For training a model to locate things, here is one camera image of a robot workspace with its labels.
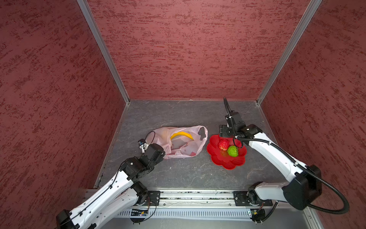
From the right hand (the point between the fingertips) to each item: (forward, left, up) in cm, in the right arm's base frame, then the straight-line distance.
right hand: (224, 134), depth 83 cm
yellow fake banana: (+8, +27, -11) cm, 30 cm away
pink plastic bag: (+1, +28, -11) cm, 31 cm away
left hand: (-12, +39, -3) cm, 41 cm away
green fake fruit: (-7, -6, -10) cm, 14 cm away
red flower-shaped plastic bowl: (-8, +1, -16) cm, 18 cm away
